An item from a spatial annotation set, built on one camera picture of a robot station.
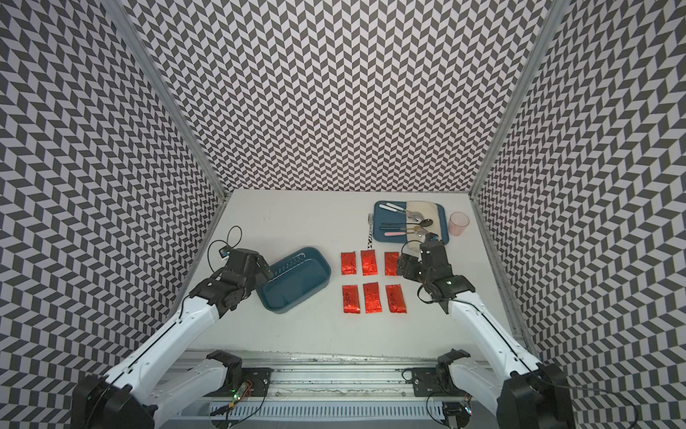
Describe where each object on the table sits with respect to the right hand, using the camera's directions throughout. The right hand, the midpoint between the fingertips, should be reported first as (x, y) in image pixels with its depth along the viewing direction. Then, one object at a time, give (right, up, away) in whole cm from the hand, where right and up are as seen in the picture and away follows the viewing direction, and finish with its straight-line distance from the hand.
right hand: (409, 268), depth 84 cm
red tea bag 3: (-4, -1, +14) cm, 15 cm away
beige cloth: (+7, +9, +21) cm, 24 cm away
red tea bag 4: (-18, -11, +5) cm, 22 cm away
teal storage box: (-38, -5, +8) cm, 39 cm away
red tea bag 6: (-3, -12, +3) cm, 13 cm away
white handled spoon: (0, +20, +35) cm, 41 cm away
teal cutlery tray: (-3, +14, +28) cm, 32 cm away
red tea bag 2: (-12, 0, +13) cm, 18 cm away
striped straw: (-11, +10, +22) cm, 27 cm away
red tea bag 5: (-11, -12, +5) cm, 17 cm away
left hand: (-48, -2, -1) cm, 48 cm away
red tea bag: (-20, -1, +12) cm, 23 cm away
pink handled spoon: (-1, +10, +22) cm, 24 cm away
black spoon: (+11, +14, +21) cm, 27 cm away
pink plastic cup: (+23, +14, +18) cm, 32 cm away
